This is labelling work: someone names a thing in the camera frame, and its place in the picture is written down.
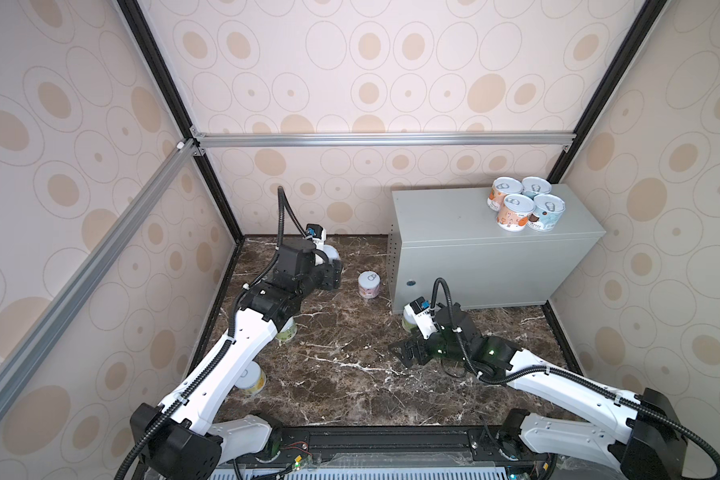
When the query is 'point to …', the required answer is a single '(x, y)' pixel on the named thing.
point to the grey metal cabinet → (452, 234)
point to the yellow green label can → (252, 380)
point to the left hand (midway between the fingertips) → (338, 257)
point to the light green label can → (288, 330)
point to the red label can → (332, 253)
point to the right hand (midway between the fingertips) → (402, 339)
